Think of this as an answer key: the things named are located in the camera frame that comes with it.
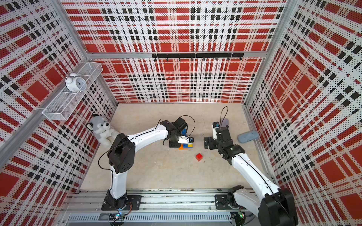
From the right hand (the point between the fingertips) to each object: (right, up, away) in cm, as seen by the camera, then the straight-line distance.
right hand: (214, 138), depth 84 cm
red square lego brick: (-9, -13, +5) cm, 16 cm away
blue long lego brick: (-18, -6, +7) cm, 20 cm away
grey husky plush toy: (-70, +5, +2) cm, 70 cm away
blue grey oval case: (+27, -1, +15) cm, 30 cm away
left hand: (-23, -3, +8) cm, 24 cm away
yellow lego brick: (-15, -6, +7) cm, 17 cm away
